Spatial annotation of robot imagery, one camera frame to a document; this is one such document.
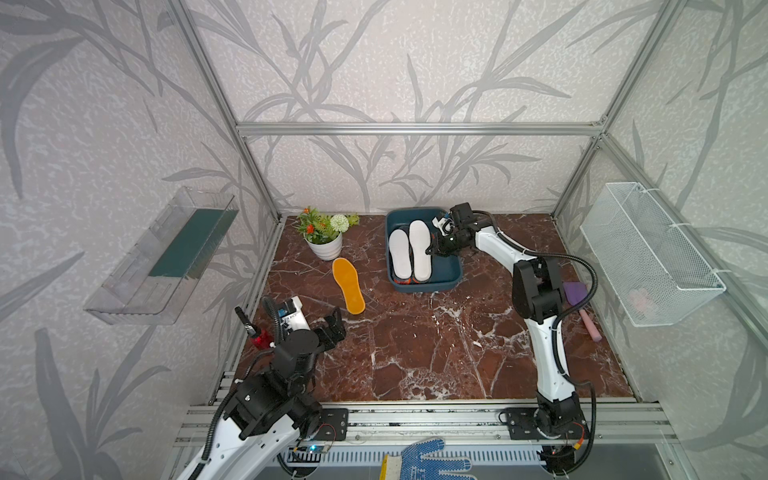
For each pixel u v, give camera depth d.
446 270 1.03
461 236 0.82
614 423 0.75
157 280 0.65
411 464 0.68
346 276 1.02
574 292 0.98
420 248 1.03
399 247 1.06
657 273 0.63
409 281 0.99
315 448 0.71
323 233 0.97
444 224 0.94
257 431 0.47
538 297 0.61
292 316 0.60
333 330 0.64
